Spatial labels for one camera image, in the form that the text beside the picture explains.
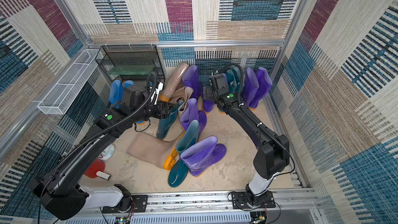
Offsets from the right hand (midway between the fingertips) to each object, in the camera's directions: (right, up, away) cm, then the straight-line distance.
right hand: (216, 90), depth 84 cm
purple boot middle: (-12, -12, -6) cm, 18 cm away
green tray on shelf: (-51, +13, +10) cm, 54 cm away
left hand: (-22, -7, -16) cm, 28 cm away
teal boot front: (-19, -41, -5) cm, 46 cm away
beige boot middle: (-18, -6, -1) cm, 19 cm away
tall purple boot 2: (+28, +3, +4) cm, 28 cm away
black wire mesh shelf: (-56, +21, +23) cm, 64 cm away
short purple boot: (-4, -8, +18) cm, 20 cm away
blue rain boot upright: (-53, -2, -1) cm, 53 cm away
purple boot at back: (-15, +8, +15) cm, 23 cm away
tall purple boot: (+21, +3, +5) cm, 21 cm away
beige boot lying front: (-30, -34, +1) cm, 45 cm away
